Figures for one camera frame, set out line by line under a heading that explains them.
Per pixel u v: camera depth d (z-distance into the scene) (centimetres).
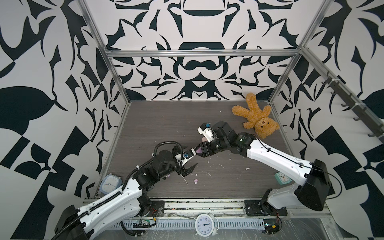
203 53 170
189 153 62
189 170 66
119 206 48
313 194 39
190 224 71
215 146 64
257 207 74
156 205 76
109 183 79
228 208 76
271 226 71
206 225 68
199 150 70
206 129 69
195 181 83
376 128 51
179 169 60
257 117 102
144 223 70
